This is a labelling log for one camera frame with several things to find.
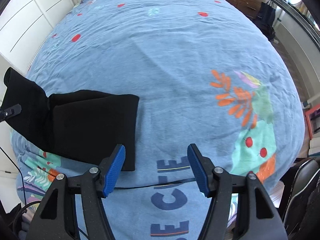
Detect black pants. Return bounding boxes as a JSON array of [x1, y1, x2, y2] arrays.
[[1, 68, 139, 171]]

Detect blue patterned bed cover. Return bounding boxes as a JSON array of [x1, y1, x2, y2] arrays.
[[10, 0, 306, 240]]

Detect black office chair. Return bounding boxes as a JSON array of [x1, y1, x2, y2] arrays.
[[278, 157, 319, 239]]

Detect white wardrobe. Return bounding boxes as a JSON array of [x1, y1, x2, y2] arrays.
[[1, 0, 73, 207]]

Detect black bag on floor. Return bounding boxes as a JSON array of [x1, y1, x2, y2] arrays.
[[254, 1, 276, 42]]

